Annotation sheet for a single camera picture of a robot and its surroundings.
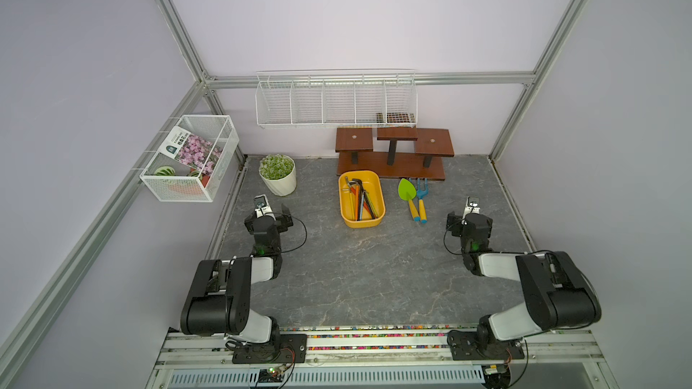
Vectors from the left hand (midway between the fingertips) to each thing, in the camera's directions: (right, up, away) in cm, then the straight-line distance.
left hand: (271, 208), depth 91 cm
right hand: (+68, -2, +3) cm, 68 cm away
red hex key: (+28, +7, +18) cm, 34 cm away
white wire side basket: (-17, +13, -18) cm, 28 cm away
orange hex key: (+29, +6, +17) cm, 35 cm away
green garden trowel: (+50, +5, +18) cm, 53 cm away
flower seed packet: (-18, +19, -17) cm, 31 cm away
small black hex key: (+30, +3, +14) cm, 34 cm away
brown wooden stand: (+51, +20, +15) cm, 57 cm away
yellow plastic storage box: (+31, +2, +14) cm, 34 cm away
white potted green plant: (0, +12, +8) cm, 15 cm away
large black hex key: (+32, +9, +18) cm, 37 cm away
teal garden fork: (+56, +4, +18) cm, 59 cm away
